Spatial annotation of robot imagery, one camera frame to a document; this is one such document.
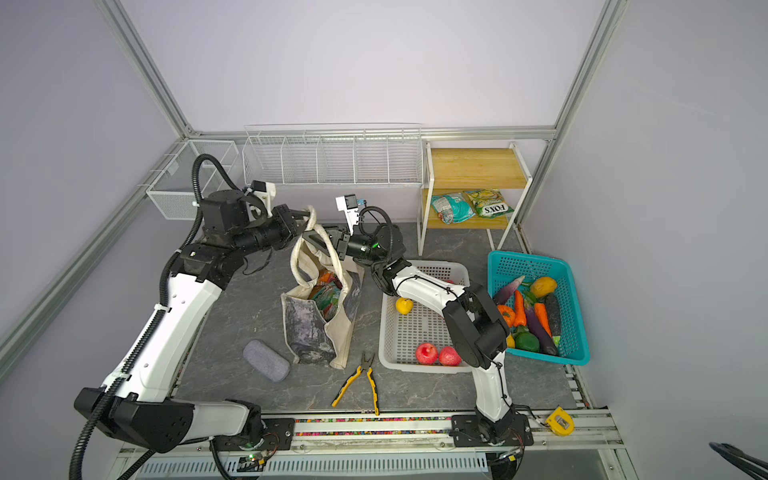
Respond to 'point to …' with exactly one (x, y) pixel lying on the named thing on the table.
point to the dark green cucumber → (554, 313)
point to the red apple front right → (448, 356)
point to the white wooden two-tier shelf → (471, 189)
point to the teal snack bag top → (327, 300)
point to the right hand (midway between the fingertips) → (301, 239)
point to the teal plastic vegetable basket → (504, 269)
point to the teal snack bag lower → (453, 208)
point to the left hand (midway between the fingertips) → (317, 221)
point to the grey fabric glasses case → (268, 361)
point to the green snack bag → (487, 203)
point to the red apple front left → (426, 354)
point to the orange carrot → (543, 318)
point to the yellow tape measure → (560, 422)
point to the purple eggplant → (545, 343)
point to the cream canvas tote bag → (312, 339)
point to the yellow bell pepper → (543, 286)
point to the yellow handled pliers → (363, 367)
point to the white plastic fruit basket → (408, 342)
